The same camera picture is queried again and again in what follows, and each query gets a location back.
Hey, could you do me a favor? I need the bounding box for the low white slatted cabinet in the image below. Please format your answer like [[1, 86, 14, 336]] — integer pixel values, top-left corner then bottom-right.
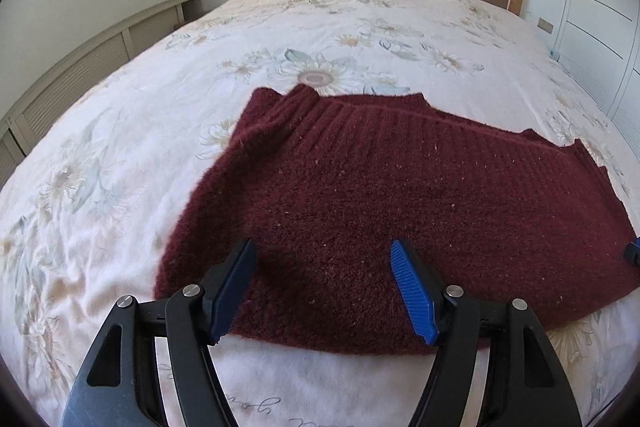
[[0, 0, 205, 188]]

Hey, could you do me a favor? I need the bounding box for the white wardrobe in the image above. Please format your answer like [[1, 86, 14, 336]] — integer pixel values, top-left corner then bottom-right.
[[550, 0, 640, 158]]

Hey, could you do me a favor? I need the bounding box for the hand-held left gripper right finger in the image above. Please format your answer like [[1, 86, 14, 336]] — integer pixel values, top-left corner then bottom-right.
[[390, 238, 583, 427]]

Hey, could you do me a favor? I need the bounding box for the floral white duvet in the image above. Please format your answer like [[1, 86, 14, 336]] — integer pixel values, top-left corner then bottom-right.
[[0, 0, 640, 427]]

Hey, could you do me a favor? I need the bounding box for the dark red knit sweater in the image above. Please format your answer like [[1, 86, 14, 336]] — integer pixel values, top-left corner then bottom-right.
[[153, 84, 640, 356]]

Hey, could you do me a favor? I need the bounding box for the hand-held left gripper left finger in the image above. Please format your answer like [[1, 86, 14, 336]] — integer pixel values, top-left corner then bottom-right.
[[60, 238, 259, 427]]

